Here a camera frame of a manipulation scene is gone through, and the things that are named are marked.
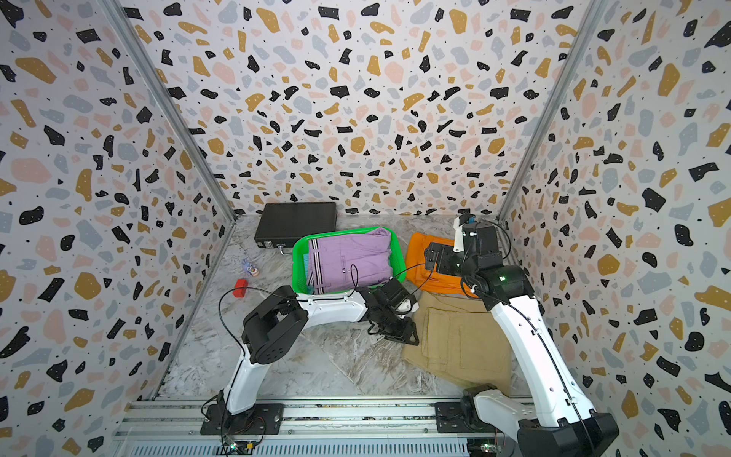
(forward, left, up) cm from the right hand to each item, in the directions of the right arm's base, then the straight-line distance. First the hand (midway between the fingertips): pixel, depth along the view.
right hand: (439, 253), depth 73 cm
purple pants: (+13, +29, -23) cm, 39 cm away
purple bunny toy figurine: (+11, +63, -24) cm, 68 cm away
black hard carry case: (+37, +59, -27) cm, 74 cm away
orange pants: (+9, 0, -28) cm, 29 cm away
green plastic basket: (+11, +10, -22) cm, 27 cm away
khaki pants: (-13, -8, -27) cm, 31 cm away
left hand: (-14, +4, -26) cm, 30 cm away
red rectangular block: (+3, +64, -26) cm, 69 cm away
